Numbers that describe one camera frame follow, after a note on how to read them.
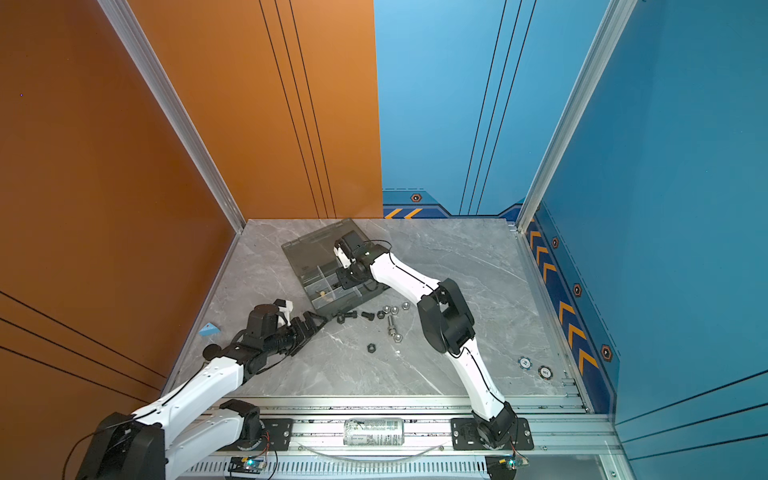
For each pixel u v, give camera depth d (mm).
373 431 698
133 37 726
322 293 989
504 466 703
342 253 788
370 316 939
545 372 828
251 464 706
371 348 872
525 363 849
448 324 562
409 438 753
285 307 808
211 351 773
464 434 725
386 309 958
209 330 899
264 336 665
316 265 1025
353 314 940
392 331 898
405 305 966
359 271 695
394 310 955
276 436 733
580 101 842
